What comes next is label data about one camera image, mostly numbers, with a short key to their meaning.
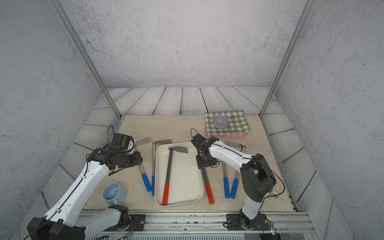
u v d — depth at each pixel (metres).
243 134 1.08
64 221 0.38
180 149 0.97
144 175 0.88
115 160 0.54
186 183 0.86
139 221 0.73
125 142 0.61
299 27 0.76
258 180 0.46
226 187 0.83
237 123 1.15
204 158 0.73
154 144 1.02
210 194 0.81
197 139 0.71
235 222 0.73
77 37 0.80
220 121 1.12
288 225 0.73
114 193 0.81
